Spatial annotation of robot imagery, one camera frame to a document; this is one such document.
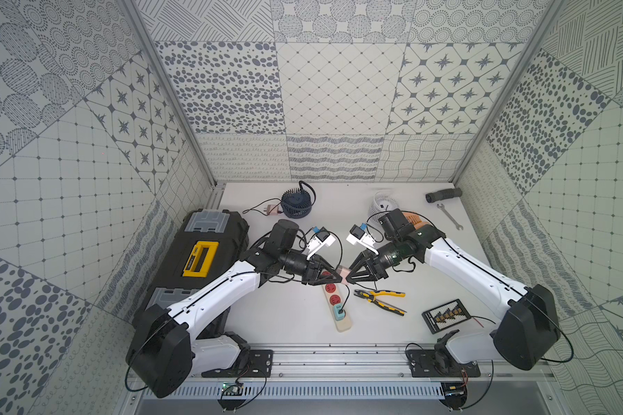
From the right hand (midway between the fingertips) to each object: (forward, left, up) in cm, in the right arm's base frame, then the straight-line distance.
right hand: (350, 279), depth 69 cm
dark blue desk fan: (+39, +19, -13) cm, 45 cm away
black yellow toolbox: (+11, +44, -2) cm, 45 cm away
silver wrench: (+43, -44, -21) cm, 65 cm away
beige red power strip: (+2, +4, -18) cm, 19 cm away
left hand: (+2, +4, +1) cm, 5 cm away
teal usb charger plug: (-5, +3, -15) cm, 16 cm away
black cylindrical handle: (+48, -45, -17) cm, 67 cm away
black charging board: (-3, -32, -21) cm, 38 cm away
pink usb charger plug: (0, +2, +4) cm, 4 cm away
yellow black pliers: (+2, -8, -19) cm, 21 cm away
